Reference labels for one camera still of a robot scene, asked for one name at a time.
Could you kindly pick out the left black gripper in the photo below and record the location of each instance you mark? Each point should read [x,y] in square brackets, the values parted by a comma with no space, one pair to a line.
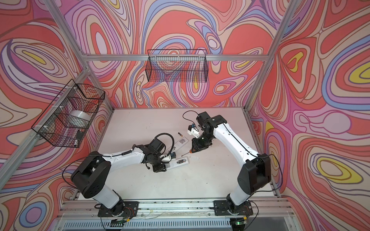
[161,168]

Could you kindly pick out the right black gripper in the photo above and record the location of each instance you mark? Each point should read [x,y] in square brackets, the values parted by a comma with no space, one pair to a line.
[198,147]

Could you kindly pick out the small white remote control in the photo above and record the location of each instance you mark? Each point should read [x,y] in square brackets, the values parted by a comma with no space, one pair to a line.
[175,163]

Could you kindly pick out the long white remote control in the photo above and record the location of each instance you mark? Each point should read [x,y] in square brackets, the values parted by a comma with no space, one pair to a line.
[179,144]

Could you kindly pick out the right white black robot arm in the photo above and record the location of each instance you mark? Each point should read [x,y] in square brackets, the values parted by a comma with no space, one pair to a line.
[255,168]

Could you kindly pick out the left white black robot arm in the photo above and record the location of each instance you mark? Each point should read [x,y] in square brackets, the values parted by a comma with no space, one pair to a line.
[91,175]

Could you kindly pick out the small black item in basket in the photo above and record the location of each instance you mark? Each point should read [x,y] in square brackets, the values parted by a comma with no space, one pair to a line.
[79,135]

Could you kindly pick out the white bowl in basket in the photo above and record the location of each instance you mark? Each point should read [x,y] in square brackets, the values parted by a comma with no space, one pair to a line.
[81,115]

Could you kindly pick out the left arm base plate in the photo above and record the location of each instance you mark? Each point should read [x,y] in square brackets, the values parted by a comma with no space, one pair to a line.
[124,209]

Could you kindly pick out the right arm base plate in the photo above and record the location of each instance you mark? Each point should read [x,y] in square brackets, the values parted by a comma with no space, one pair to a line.
[227,208]

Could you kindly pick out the back black wire basket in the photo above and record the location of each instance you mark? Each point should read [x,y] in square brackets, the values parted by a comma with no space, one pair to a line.
[177,65]

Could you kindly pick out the black wire basket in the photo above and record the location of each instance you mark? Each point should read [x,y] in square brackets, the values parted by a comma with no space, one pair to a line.
[57,126]
[177,65]

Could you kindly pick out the left black wire basket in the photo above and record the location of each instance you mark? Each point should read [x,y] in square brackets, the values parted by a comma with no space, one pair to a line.
[57,126]

